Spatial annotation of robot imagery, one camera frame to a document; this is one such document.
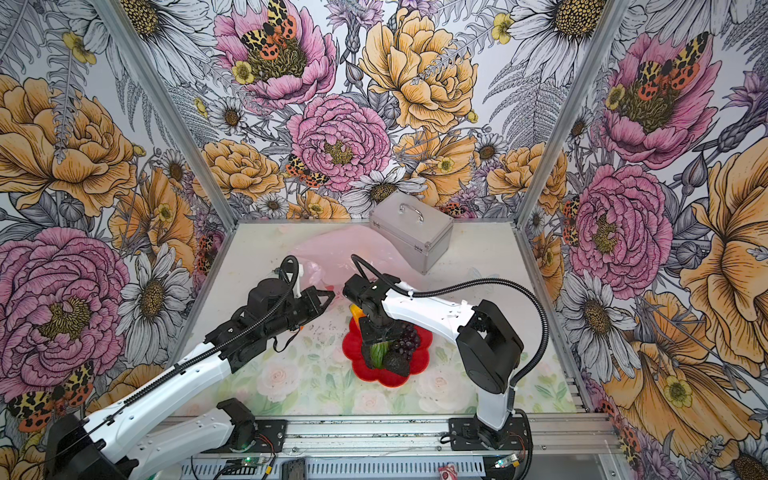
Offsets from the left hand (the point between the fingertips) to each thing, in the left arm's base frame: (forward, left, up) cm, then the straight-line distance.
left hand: (335, 302), depth 76 cm
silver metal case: (+28, -25, -6) cm, 38 cm away
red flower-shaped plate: (-10, -22, -16) cm, 29 cm away
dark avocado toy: (-12, -15, -11) cm, 22 cm away
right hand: (-7, -11, -12) cm, 18 cm away
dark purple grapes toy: (-3, -19, -16) cm, 25 cm away
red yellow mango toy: (+3, -4, -12) cm, 13 cm away
